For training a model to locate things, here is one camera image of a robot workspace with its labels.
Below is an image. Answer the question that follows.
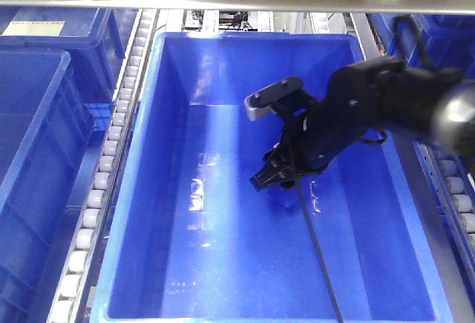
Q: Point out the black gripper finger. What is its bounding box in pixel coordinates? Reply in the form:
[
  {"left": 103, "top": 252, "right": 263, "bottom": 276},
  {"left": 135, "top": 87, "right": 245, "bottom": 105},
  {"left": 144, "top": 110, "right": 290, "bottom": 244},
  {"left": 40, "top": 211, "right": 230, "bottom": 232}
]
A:
[
  {"left": 280, "top": 162, "right": 328, "bottom": 191},
  {"left": 250, "top": 164, "right": 295, "bottom": 193}
]

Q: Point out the large blue plastic bin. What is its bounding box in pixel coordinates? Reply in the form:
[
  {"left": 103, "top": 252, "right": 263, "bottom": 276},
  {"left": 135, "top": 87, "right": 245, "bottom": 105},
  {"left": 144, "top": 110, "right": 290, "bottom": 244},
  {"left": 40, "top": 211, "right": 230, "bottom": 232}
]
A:
[{"left": 91, "top": 31, "right": 453, "bottom": 323}]

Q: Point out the black cable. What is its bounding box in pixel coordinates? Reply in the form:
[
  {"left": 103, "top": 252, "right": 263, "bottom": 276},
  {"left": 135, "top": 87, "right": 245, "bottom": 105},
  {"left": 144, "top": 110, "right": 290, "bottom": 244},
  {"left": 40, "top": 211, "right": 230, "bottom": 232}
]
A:
[{"left": 272, "top": 102, "right": 345, "bottom": 323}]

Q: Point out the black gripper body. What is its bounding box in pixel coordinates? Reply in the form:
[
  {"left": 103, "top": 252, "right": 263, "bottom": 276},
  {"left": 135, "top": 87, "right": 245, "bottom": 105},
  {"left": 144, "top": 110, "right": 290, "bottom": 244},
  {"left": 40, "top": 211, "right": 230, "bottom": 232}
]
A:
[{"left": 263, "top": 57, "right": 407, "bottom": 176}]

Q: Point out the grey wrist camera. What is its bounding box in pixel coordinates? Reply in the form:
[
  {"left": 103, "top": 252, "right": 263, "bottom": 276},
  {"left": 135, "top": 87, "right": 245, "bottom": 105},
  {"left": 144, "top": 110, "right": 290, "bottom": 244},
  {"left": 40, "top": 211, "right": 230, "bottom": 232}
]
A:
[{"left": 243, "top": 76, "right": 316, "bottom": 122}]

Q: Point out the blue bin with label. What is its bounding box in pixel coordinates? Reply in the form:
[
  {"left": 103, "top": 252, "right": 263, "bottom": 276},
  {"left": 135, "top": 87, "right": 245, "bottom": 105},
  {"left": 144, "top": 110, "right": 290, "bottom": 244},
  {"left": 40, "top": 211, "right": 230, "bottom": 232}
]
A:
[{"left": 0, "top": 6, "right": 140, "bottom": 103}]

